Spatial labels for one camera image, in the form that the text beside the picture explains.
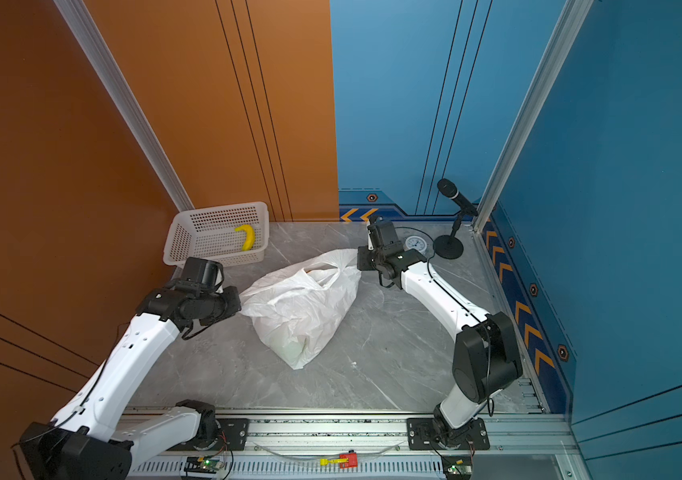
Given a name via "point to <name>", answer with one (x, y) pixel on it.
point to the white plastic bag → (297, 311)
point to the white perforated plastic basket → (230, 234)
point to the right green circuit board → (457, 466)
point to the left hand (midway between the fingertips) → (240, 300)
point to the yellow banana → (249, 236)
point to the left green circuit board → (203, 464)
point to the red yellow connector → (346, 460)
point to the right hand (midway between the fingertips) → (361, 254)
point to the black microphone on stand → (451, 247)
